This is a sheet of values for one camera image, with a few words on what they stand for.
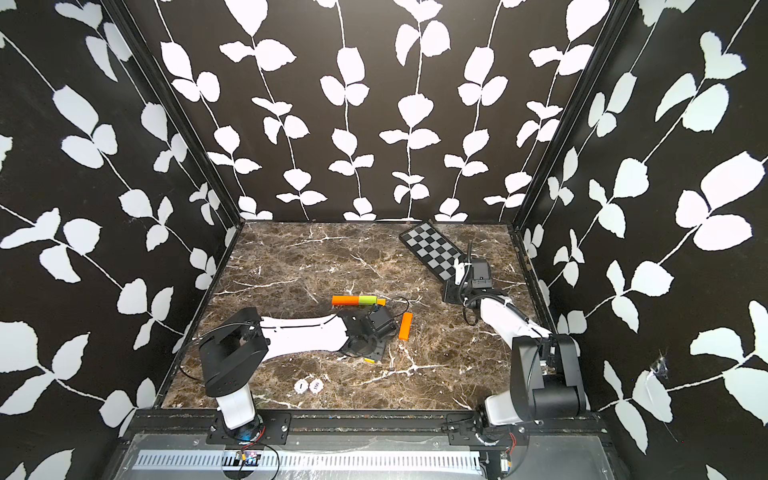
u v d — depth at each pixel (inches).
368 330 26.5
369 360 32.8
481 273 28.4
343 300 38.2
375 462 27.6
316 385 32.1
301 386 31.8
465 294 27.5
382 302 38.4
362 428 29.5
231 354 18.2
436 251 43.2
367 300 39.2
